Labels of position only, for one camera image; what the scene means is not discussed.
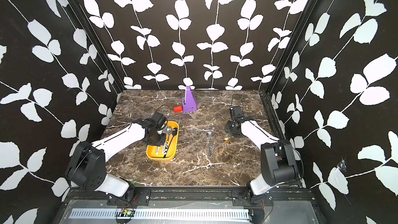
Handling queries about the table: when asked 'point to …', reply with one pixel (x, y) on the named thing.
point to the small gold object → (226, 140)
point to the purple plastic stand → (190, 104)
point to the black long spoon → (167, 152)
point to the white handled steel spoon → (168, 131)
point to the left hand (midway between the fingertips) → (162, 140)
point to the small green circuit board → (127, 212)
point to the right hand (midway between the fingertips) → (227, 127)
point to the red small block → (178, 109)
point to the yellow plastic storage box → (155, 152)
